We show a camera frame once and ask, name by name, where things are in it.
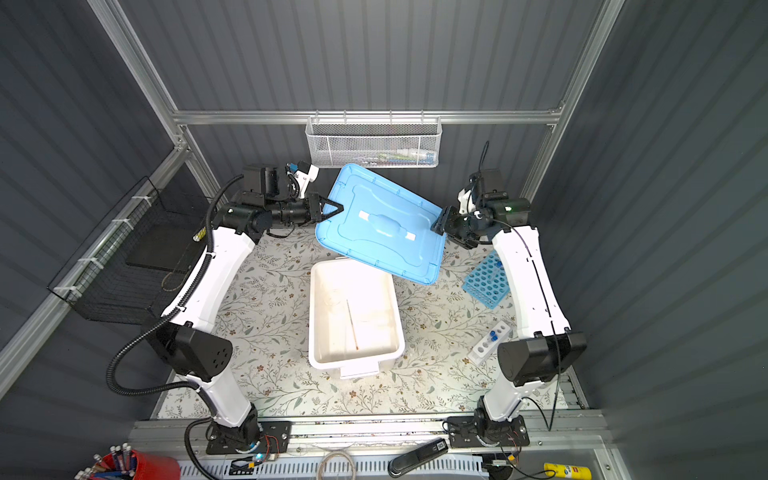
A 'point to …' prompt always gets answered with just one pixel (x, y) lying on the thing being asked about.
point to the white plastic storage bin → (354, 318)
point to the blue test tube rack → (488, 284)
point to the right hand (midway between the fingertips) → (442, 232)
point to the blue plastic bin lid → (383, 225)
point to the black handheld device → (417, 455)
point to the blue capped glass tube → (493, 335)
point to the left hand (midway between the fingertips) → (342, 207)
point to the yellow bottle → (567, 471)
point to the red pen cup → (136, 465)
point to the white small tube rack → (489, 343)
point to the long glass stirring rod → (352, 324)
